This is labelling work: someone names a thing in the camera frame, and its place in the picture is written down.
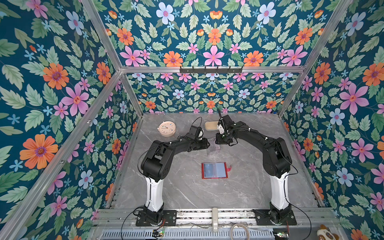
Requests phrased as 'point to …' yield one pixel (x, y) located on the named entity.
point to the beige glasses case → (211, 126)
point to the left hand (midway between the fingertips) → (210, 141)
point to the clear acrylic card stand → (214, 149)
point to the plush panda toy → (325, 233)
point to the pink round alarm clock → (167, 128)
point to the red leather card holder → (213, 170)
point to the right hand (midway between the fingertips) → (217, 140)
